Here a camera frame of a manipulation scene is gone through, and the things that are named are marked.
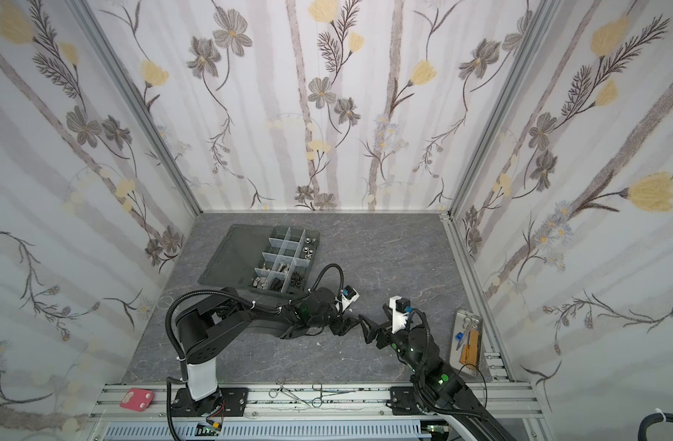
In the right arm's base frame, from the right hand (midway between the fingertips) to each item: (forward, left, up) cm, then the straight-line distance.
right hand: (374, 313), depth 77 cm
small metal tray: (-6, -30, -12) cm, 33 cm away
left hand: (+4, +4, -11) cm, 12 cm away
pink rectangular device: (-22, +64, -12) cm, 69 cm away
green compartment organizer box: (+25, +38, -14) cm, 48 cm away
